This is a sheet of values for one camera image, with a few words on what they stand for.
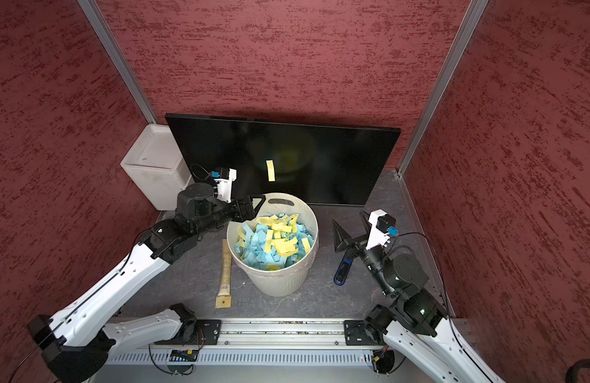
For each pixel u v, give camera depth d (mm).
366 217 615
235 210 584
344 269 860
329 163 1262
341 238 524
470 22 729
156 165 894
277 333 757
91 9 699
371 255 524
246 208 589
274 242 694
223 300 803
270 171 716
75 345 380
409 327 455
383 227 484
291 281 809
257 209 625
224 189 588
